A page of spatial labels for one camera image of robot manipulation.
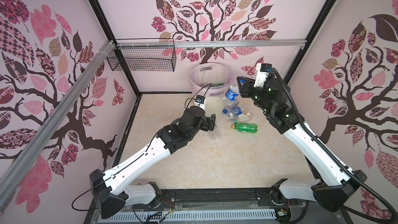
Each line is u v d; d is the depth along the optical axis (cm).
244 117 98
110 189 38
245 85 57
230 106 107
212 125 62
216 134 94
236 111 102
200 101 57
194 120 48
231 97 67
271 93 47
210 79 106
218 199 75
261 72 55
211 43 93
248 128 96
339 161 39
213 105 106
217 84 106
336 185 39
